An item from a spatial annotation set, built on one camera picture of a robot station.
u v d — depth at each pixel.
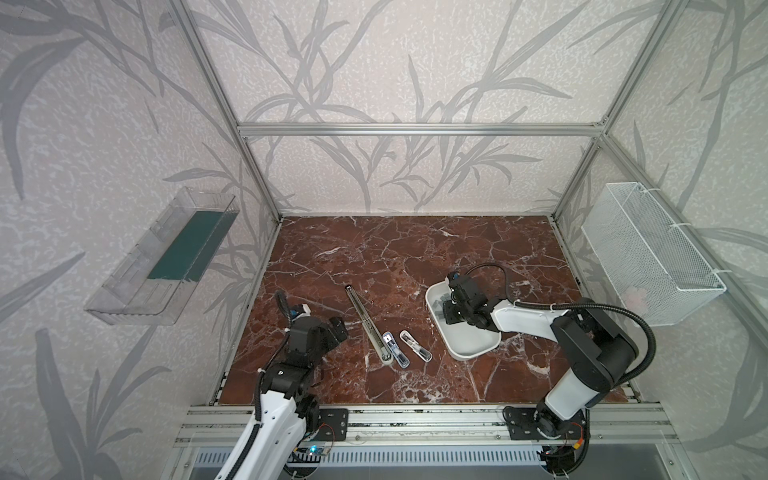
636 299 0.73
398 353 0.85
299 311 0.73
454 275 0.86
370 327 0.89
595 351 0.46
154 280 0.63
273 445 0.50
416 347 0.86
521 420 0.75
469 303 0.72
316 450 0.70
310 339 0.64
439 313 0.88
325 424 0.73
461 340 0.84
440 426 0.75
